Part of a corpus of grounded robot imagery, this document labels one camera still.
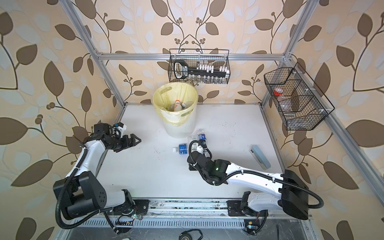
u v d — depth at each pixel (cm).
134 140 78
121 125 79
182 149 89
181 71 84
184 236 65
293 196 40
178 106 94
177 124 84
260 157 87
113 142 70
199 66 81
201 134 96
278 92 81
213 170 55
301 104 73
